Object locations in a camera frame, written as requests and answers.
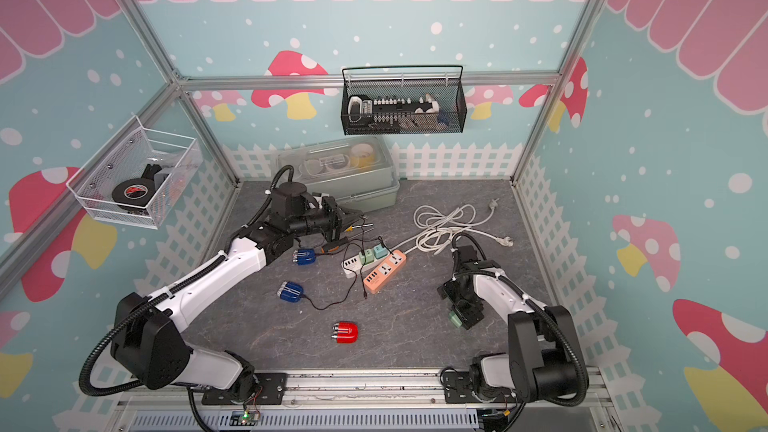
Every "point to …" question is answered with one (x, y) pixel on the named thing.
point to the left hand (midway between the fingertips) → (363, 215)
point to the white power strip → (354, 264)
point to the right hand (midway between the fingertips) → (447, 303)
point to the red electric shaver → (345, 332)
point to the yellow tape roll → (362, 156)
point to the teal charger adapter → (380, 251)
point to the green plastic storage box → (357, 172)
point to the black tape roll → (134, 191)
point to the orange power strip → (390, 266)
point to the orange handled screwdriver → (330, 247)
